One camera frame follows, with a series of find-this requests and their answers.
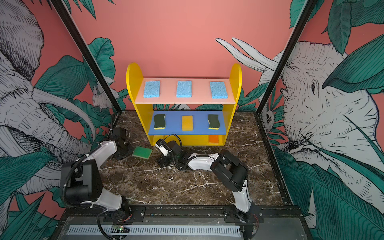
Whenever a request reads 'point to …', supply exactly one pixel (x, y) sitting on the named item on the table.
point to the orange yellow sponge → (213, 139)
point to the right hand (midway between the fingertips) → (157, 153)
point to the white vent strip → (210, 230)
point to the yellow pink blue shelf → (196, 111)
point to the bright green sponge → (143, 152)
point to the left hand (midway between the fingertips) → (128, 150)
